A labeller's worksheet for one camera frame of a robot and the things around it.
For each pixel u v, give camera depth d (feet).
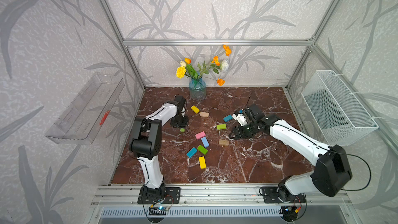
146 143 1.66
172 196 2.39
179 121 2.76
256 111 2.15
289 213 2.36
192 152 2.84
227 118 3.32
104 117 2.13
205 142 2.99
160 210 2.36
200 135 3.07
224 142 3.00
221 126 3.25
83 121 2.23
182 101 2.72
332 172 1.37
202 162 2.76
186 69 3.27
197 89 3.45
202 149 2.90
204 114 3.43
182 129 3.07
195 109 3.53
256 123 2.02
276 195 2.37
